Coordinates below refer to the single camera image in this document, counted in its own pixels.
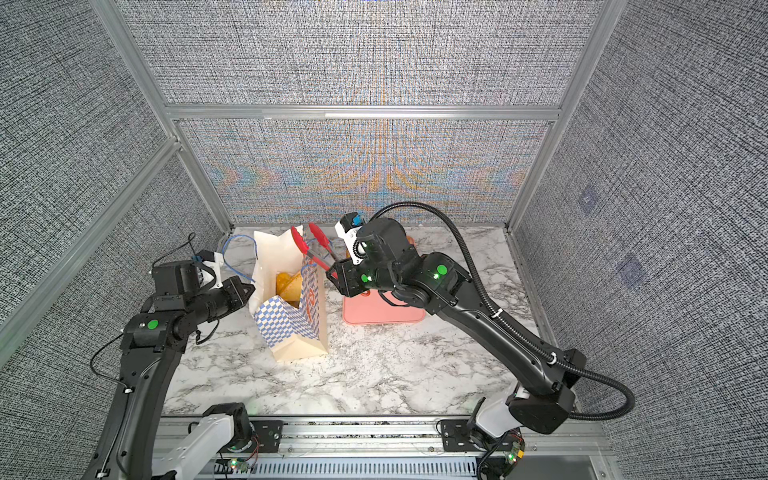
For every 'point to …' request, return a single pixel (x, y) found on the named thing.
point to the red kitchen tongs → (319, 237)
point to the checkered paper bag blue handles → (292, 332)
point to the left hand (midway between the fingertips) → (255, 285)
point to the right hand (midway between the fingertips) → (336, 266)
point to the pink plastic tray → (371, 307)
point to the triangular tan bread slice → (288, 286)
